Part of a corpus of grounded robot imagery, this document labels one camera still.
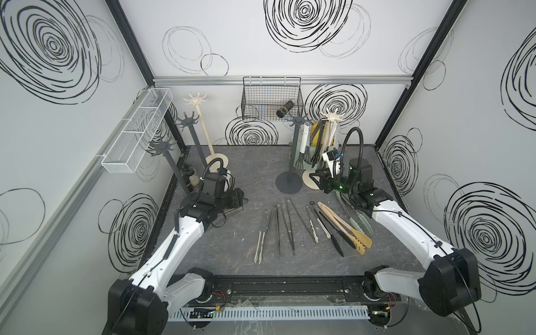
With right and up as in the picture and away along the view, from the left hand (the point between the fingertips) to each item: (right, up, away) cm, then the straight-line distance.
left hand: (238, 193), depth 80 cm
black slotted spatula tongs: (+31, +18, +2) cm, 36 cm away
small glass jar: (-26, +6, +18) cm, 32 cm away
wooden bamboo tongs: (+49, -20, +2) cm, 53 cm away
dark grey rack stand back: (+22, +2, +24) cm, 33 cm away
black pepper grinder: (+17, +34, +9) cm, 39 cm away
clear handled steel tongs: (+26, +16, -1) cm, 31 cm away
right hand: (+29, +8, -2) cm, 31 cm away
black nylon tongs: (+40, -17, +8) cm, 44 cm away
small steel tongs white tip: (+31, -10, +15) cm, 36 cm away
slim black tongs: (+22, -7, +16) cm, 28 cm away
